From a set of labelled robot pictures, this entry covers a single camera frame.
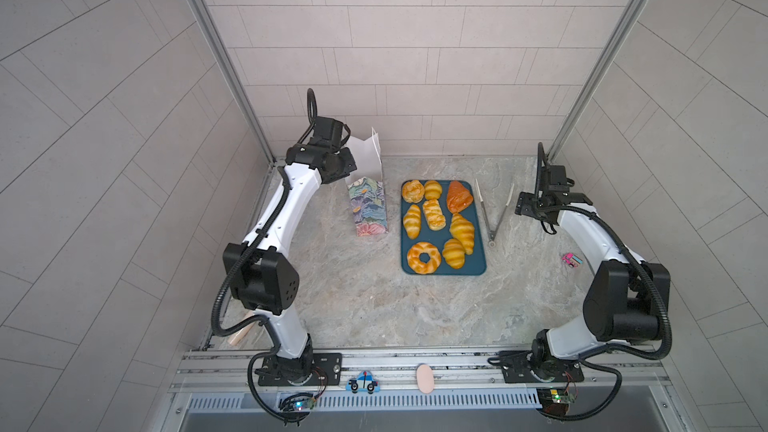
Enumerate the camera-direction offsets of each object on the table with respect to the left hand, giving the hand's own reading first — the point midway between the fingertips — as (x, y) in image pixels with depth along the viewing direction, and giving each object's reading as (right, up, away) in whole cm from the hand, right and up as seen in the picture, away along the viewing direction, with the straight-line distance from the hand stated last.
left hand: (353, 159), depth 83 cm
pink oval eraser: (+19, -53, -14) cm, 58 cm away
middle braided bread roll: (+24, -17, +13) cm, 32 cm away
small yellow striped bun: (+24, -9, +19) cm, 32 cm away
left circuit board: (-9, -54, -19) cm, 58 cm away
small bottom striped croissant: (+29, -28, +5) cm, 41 cm away
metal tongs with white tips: (+42, -24, +10) cm, 50 cm away
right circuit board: (+49, -57, -15) cm, 76 cm away
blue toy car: (+5, -53, -15) cm, 55 cm away
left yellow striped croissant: (+17, -19, +12) cm, 28 cm away
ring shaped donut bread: (+18, -30, +3) cm, 35 cm away
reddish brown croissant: (+33, -12, +17) cm, 39 cm away
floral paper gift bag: (+4, -8, -3) cm, 9 cm away
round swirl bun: (+18, -10, +19) cm, 27 cm away
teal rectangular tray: (+35, -31, +5) cm, 48 cm away
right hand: (+53, -13, +7) cm, 55 cm away
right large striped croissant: (+33, -22, +10) cm, 41 cm away
